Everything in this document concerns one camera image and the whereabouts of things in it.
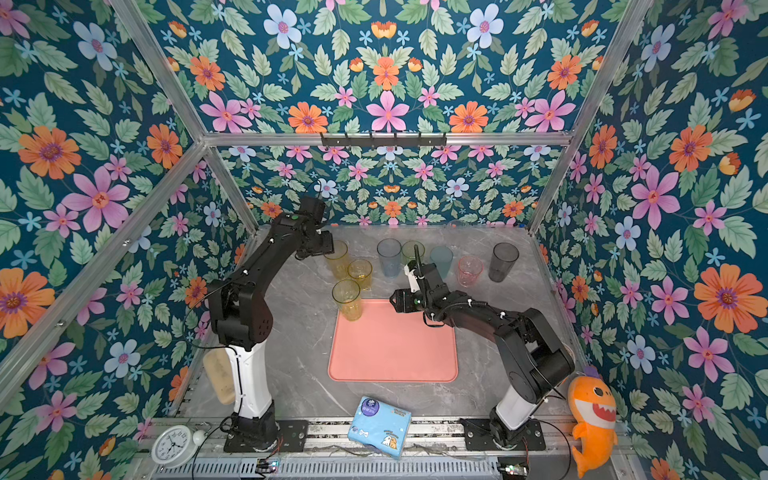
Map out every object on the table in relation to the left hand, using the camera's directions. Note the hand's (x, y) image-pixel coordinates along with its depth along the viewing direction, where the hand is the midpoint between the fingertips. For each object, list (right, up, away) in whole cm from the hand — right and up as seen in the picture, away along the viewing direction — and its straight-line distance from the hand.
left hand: (327, 240), depth 93 cm
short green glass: (+26, -4, +6) cm, 27 cm away
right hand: (+23, -17, -2) cm, 29 cm away
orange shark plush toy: (+70, -40, -22) cm, 84 cm away
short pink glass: (+48, -10, +14) cm, 51 cm away
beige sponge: (-27, -36, -11) cm, 46 cm away
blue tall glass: (+20, -3, +3) cm, 20 cm away
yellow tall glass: (+4, -4, -4) cm, 7 cm away
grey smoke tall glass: (+56, -5, 0) cm, 56 cm away
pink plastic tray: (+19, -33, -2) cm, 38 cm away
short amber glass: (+10, -10, +9) cm, 17 cm away
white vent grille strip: (+34, -56, -23) cm, 69 cm away
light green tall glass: (+8, -16, -6) cm, 18 cm away
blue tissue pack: (+19, -46, -22) cm, 55 cm away
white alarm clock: (-30, -50, -23) cm, 62 cm away
